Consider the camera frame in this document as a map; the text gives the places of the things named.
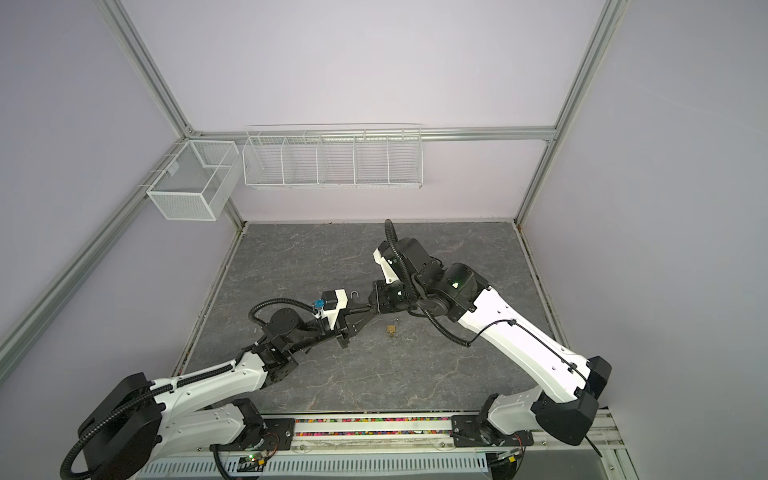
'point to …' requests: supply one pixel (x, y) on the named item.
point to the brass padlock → (392, 329)
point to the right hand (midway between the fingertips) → (368, 302)
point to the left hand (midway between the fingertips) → (375, 313)
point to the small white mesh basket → (200, 182)
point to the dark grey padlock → (351, 294)
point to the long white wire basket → (334, 156)
